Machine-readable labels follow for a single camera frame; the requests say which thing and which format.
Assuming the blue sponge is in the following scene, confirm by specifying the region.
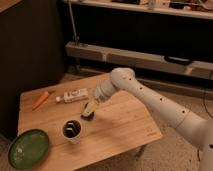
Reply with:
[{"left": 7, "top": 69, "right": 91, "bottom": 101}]
[{"left": 81, "top": 112, "right": 95, "bottom": 121}]

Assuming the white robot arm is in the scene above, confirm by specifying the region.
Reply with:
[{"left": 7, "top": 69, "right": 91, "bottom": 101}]
[{"left": 82, "top": 68, "right": 213, "bottom": 171}]

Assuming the white plastic bottle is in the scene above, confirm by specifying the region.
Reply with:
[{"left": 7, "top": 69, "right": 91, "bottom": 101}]
[{"left": 55, "top": 88, "right": 88, "bottom": 103}]

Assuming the white cup with dark contents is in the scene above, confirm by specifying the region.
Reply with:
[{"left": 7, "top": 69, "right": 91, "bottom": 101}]
[{"left": 62, "top": 120, "right": 82, "bottom": 144}]

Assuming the wooden table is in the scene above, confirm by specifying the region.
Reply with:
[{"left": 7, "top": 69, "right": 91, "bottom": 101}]
[{"left": 18, "top": 74, "right": 162, "bottom": 171}]

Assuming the orange carrot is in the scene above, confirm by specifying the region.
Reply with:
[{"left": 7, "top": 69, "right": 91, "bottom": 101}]
[{"left": 32, "top": 91, "right": 50, "bottom": 110}]

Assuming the metal pole stand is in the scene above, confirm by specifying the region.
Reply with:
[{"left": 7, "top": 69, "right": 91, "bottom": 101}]
[{"left": 68, "top": 0, "right": 79, "bottom": 45}]

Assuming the long white shelf beam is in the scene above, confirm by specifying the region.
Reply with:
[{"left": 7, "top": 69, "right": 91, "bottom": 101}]
[{"left": 65, "top": 42, "right": 213, "bottom": 80}]

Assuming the upper white shelf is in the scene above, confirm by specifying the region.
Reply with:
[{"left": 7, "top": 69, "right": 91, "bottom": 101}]
[{"left": 63, "top": 0, "right": 213, "bottom": 20}]

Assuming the black handle on beam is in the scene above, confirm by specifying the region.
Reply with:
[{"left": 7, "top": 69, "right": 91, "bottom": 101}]
[{"left": 164, "top": 56, "right": 194, "bottom": 66}]

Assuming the black cable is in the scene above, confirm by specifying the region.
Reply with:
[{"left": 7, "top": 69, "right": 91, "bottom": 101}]
[{"left": 201, "top": 71, "right": 213, "bottom": 120}]

